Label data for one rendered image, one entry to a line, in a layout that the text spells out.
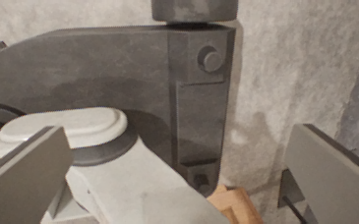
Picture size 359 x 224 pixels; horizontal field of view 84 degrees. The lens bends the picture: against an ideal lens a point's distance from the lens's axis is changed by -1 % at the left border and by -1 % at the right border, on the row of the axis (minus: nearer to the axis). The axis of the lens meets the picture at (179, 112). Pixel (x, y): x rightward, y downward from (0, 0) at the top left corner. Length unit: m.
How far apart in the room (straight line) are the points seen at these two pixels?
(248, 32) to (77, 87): 0.51
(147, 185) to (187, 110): 0.24
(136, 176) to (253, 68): 0.56
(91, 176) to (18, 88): 0.27
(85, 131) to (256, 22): 0.57
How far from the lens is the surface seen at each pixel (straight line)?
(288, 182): 1.22
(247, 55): 0.72
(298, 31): 0.81
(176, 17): 0.44
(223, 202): 0.95
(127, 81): 0.47
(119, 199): 0.30
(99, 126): 0.35
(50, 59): 0.49
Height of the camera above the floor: 0.61
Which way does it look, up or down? 60 degrees down
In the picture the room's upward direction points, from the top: 157 degrees clockwise
